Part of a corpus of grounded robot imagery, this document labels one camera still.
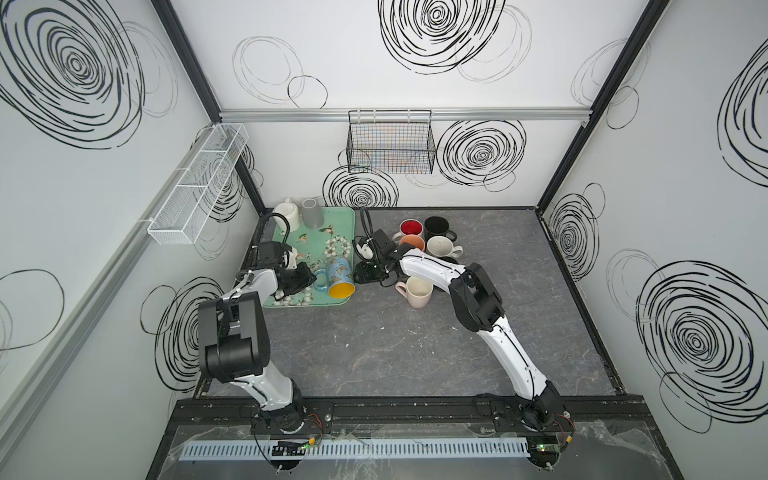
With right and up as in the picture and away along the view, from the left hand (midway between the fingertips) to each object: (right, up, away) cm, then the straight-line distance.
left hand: (317, 275), depth 94 cm
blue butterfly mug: (+7, -1, -3) cm, 8 cm away
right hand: (+11, -2, +4) cm, 11 cm away
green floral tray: (+3, +12, +17) cm, 21 cm away
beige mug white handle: (+41, +9, +7) cm, 43 cm away
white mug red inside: (+30, +16, +12) cm, 36 cm away
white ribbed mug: (-13, +21, +14) cm, 28 cm away
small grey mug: (-6, +21, +17) cm, 27 cm away
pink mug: (+32, -4, -3) cm, 32 cm away
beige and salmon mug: (+32, +11, +6) cm, 34 cm away
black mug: (+39, +16, +8) cm, 43 cm away
